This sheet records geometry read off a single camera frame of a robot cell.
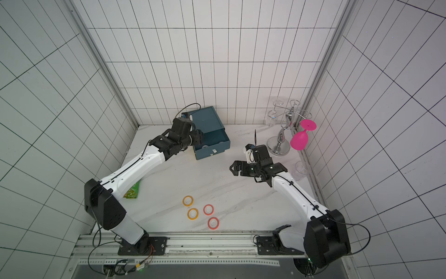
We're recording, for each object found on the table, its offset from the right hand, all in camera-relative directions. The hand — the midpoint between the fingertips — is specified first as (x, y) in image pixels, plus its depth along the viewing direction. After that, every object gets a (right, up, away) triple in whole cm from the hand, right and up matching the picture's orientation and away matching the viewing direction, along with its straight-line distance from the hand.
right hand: (232, 168), depth 82 cm
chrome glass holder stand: (+31, +10, +24) cm, 40 cm away
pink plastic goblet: (+35, +14, +6) cm, 39 cm away
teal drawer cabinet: (-9, +14, +9) cm, 19 cm away
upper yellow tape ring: (-23, -19, +2) cm, 30 cm away
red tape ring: (-14, -21, +1) cm, 25 cm away
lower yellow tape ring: (-17, -22, -1) cm, 28 cm away
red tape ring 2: (-7, -26, -4) cm, 27 cm away
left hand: (-18, +15, 0) cm, 23 cm away
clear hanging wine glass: (+21, +25, +5) cm, 33 cm away
